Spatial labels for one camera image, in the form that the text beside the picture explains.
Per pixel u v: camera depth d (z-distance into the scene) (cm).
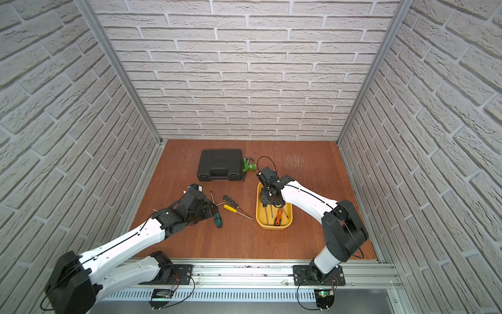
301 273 74
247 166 104
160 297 70
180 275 74
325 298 70
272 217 83
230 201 92
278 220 85
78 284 38
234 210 90
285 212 90
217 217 86
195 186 74
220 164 101
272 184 64
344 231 44
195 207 63
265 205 92
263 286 73
